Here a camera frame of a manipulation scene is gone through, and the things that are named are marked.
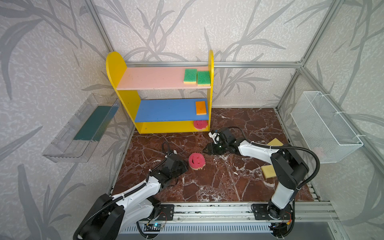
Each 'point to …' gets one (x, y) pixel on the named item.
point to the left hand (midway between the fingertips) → (190, 160)
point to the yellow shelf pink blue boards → (155, 116)
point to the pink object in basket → (319, 152)
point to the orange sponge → (200, 108)
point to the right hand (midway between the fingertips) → (205, 146)
